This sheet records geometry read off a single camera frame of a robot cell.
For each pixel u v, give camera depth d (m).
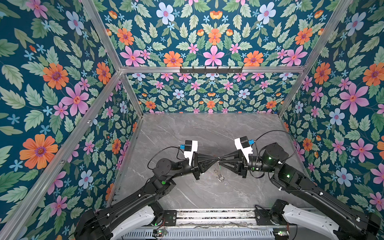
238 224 0.72
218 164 0.56
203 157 0.55
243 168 0.50
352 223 0.40
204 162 0.53
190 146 0.50
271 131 0.47
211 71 0.93
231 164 0.56
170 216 0.74
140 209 0.60
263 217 0.73
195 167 0.51
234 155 0.56
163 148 0.46
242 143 0.49
